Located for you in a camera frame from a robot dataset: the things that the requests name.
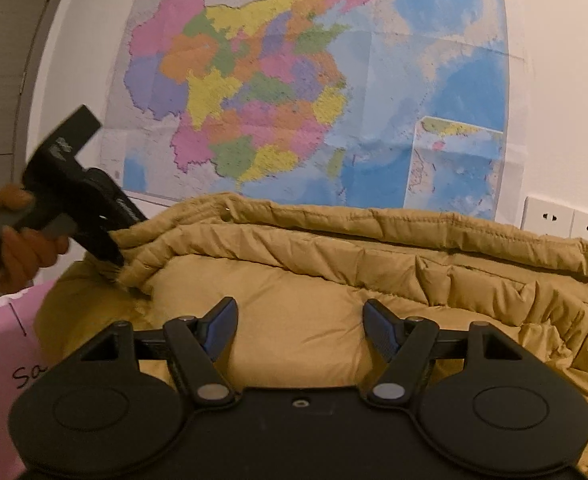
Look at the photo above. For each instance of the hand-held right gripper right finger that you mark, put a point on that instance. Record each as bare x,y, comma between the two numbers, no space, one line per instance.
380,330

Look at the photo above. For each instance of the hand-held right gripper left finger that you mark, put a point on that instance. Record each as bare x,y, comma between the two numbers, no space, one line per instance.
221,330

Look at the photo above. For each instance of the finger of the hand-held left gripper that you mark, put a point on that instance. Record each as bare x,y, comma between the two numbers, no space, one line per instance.
111,252

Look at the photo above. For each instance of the tan puffer jacket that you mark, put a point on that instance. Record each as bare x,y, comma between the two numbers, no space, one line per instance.
299,270

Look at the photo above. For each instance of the person's left hand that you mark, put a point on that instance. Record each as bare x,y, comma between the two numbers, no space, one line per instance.
33,250

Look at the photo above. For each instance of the pink floral bedsheet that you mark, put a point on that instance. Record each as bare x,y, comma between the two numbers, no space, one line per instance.
3,340

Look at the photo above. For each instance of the grey wardrobe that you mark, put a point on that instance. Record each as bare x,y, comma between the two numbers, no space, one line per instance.
3,60

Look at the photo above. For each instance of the colourful wall map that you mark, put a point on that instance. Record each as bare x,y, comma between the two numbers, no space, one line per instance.
324,85

